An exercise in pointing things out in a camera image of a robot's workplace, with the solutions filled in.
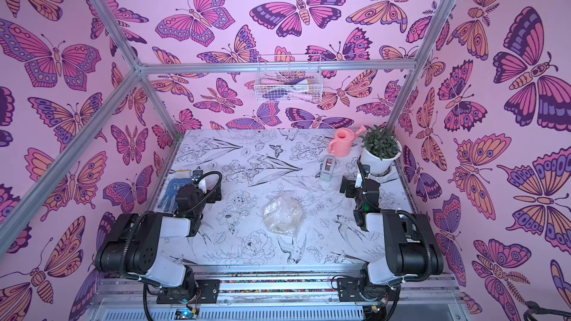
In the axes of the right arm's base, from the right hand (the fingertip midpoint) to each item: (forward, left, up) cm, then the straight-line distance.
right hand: (357, 176), depth 93 cm
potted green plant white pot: (+9, -9, +8) cm, 15 cm away
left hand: (-2, +62, -1) cm, 62 cm away
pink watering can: (+18, +4, -1) cm, 18 cm away
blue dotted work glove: (-6, +81, -8) cm, 82 cm away
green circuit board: (-48, +61, -10) cm, 78 cm away
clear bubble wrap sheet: (-16, +30, -3) cm, 34 cm away
